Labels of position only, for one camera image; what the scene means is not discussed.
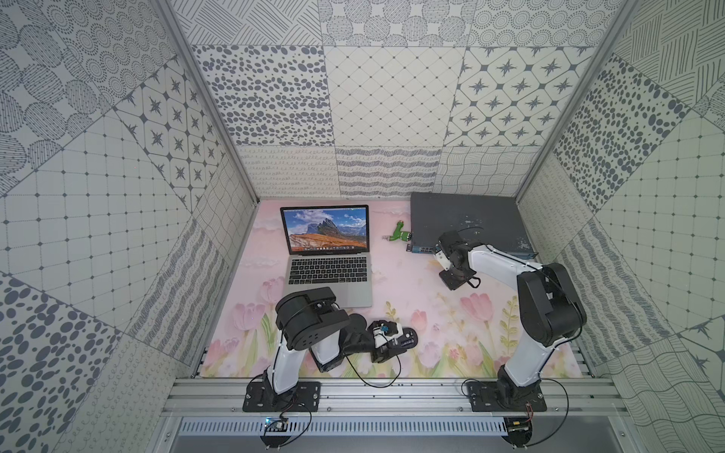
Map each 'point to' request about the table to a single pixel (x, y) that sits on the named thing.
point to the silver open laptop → (329, 247)
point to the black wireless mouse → (410, 338)
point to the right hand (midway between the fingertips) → (459, 281)
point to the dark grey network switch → (492, 220)
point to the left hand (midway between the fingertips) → (399, 331)
